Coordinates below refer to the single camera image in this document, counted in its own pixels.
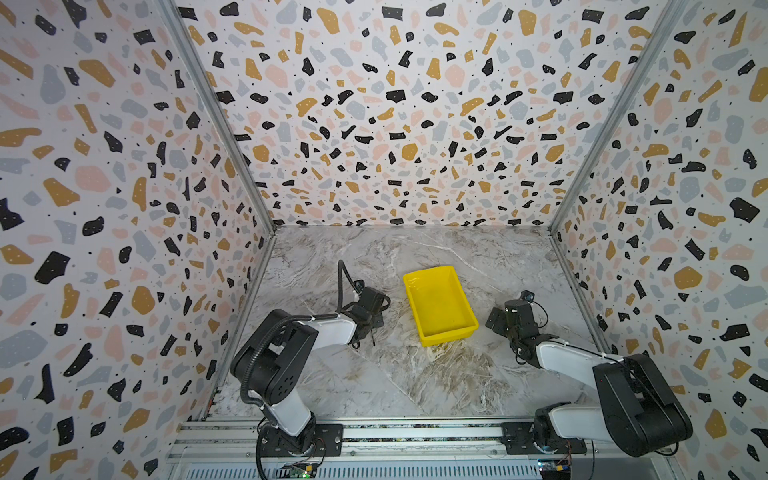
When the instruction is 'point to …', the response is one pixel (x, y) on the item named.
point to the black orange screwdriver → (373, 342)
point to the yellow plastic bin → (440, 306)
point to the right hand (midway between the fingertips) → (500, 311)
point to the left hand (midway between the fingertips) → (374, 309)
